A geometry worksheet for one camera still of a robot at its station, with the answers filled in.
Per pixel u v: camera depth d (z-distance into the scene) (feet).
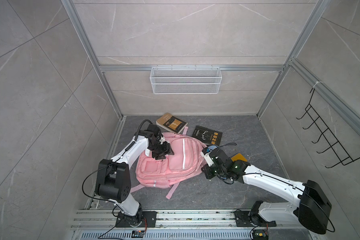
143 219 2.39
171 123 3.74
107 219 2.45
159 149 2.45
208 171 2.32
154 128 2.35
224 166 1.97
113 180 1.48
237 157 3.14
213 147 3.22
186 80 3.29
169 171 2.71
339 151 2.02
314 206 1.29
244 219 2.41
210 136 3.47
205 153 2.37
